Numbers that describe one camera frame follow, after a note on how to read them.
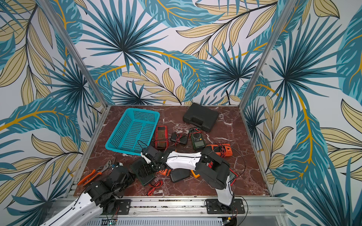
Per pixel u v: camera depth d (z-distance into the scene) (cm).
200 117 108
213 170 47
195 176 82
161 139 95
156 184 80
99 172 84
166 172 82
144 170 72
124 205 73
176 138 95
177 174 81
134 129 104
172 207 75
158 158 65
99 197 56
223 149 91
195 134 99
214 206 73
